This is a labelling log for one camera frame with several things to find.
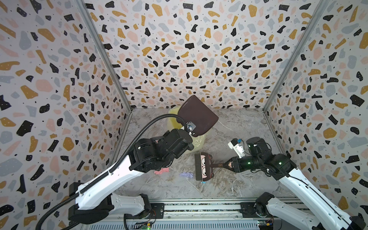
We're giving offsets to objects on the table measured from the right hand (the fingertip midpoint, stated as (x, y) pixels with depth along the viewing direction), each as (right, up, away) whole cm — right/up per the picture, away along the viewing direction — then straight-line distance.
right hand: (222, 164), depth 67 cm
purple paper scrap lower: (-18, -12, +18) cm, 28 cm away
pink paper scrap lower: (-33, -10, +20) cm, 40 cm away
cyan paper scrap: (-8, -15, +16) cm, 23 cm away
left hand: (-20, +14, -7) cm, 25 cm away
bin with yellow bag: (-11, +9, +9) cm, 17 cm away
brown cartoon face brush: (-9, -4, +10) cm, 14 cm away
